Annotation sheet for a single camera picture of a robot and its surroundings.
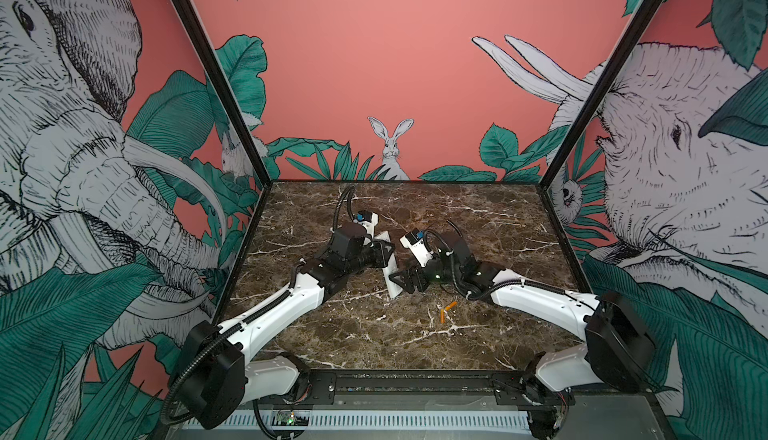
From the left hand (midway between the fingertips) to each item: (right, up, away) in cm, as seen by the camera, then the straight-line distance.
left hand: (395, 243), depth 78 cm
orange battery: (+17, -20, +10) cm, 28 cm away
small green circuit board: (-25, -41, -8) cm, 49 cm away
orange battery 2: (+14, -22, +8) cm, 27 cm away
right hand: (0, -7, -1) cm, 7 cm away
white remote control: (-1, -12, -1) cm, 12 cm away
